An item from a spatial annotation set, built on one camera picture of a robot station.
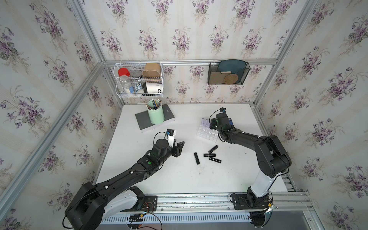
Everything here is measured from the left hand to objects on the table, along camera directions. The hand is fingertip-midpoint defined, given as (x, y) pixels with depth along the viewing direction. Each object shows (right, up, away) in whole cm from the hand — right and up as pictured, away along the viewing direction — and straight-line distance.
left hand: (183, 143), depth 79 cm
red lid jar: (-39, +45, +13) cm, 61 cm away
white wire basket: (-30, +40, +14) cm, 51 cm away
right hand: (+22, +13, +17) cm, 30 cm away
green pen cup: (-18, +19, +11) cm, 28 cm away
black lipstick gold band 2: (+17, -9, +10) cm, 22 cm away
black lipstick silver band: (+9, -12, +9) cm, 17 cm away
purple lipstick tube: (+14, +12, +21) cm, 28 cm away
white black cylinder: (-21, +34, +14) cm, 43 cm away
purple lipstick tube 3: (+16, +11, +17) cm, 26 cm away
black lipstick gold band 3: (+20, -12, +9) cm, 25 cm away
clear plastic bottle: (-36, +35, +8) cm, 51 cm away
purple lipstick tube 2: (+16, +11, +19) cm, 27 cm away
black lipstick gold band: (+21, -6, +14) cm, 25 cm away
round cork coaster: (+33, +41, +18) cm, 56 cm away
